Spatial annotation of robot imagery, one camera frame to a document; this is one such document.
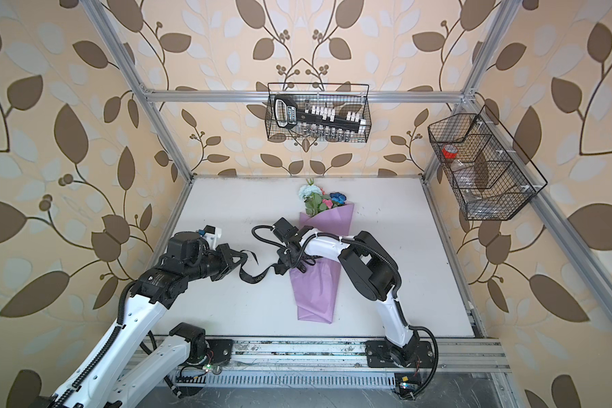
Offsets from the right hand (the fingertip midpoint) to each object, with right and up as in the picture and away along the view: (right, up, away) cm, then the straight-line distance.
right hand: (290, 255), depth 95 cm
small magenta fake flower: (+15, +20, +10) cm, 27 cm away
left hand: (-9, +5, -23) cm, 25 cm away
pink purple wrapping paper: (+10, -9, -11) cm, 17 cm away
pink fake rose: (+15, +20, +10) cm, 27 cm away
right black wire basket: (+61, +28, -23) cm, 71 cm away
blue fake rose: (+19, +23, +13) cm, 32 cm away
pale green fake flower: (+6, +25, +11) cm, 28 cm away
